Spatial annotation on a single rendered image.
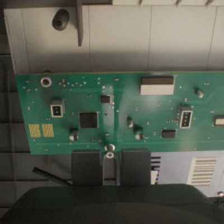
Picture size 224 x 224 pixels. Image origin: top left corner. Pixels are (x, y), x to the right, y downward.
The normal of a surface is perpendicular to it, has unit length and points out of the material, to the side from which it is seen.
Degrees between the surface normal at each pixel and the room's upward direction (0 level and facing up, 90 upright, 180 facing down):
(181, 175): 90
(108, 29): 90
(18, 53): 90
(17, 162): 90
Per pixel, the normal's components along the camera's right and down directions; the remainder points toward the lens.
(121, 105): 0.03, 0.55
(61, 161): 0.02, 0.17
